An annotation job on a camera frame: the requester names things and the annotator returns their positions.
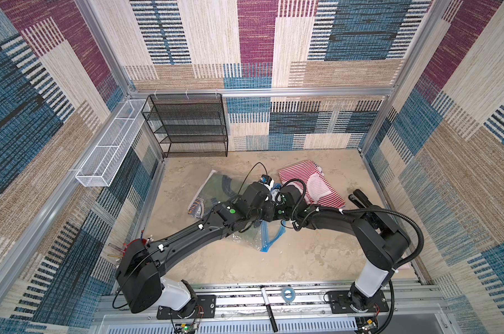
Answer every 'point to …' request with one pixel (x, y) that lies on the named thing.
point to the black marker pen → (269, 311)
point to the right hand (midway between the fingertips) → (262, 213)
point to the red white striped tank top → (319, 191)
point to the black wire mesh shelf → (188, 125)
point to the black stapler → (360, 199)
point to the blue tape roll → (292, 291)
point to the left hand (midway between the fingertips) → (274, 204)
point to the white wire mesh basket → (99, 168)
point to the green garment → (218, 188)
